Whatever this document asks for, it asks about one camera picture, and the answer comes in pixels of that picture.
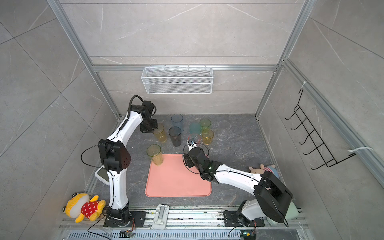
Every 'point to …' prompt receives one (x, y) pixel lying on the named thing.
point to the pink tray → (173, 178)
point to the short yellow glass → (207, 136)
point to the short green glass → (205, 124)
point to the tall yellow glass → (160, 134)
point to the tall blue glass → (176, 120)
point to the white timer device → (103, 175)
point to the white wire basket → (177, 80)
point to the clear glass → (223, 127)
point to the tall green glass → (154, 151)
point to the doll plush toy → (262, 169)
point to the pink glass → (194, 137)
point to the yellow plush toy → (80, 205)
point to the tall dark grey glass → (175, 133)
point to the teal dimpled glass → (195, 128)
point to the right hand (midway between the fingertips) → (189, 151)
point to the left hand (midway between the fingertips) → (153, 127)
